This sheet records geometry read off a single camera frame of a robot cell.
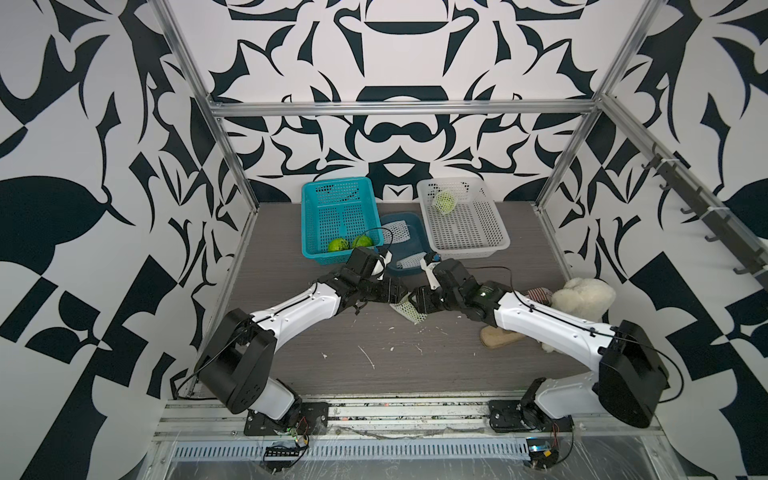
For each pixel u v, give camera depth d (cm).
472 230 112
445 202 112
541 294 94
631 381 41
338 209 119
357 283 68
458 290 62
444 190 114
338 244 99
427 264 76
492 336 85
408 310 84
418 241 109
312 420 74
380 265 71
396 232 106
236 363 43
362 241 101
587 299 73
